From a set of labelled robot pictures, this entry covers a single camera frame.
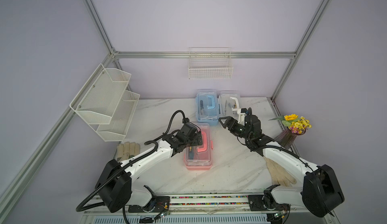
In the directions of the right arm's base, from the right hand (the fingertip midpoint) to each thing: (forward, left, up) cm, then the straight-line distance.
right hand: (224, 123), depth 83 cm
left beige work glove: (-7, +59, -16) cm, 62 cm away
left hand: (-6, +18, -6) cm, 20 cm away
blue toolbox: (+19, +8, -7) cm, 22 cm away
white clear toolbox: (+27, -6, -13) cm, 30 cm away
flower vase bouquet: (-7, -35, +5) cm, 36 cm away
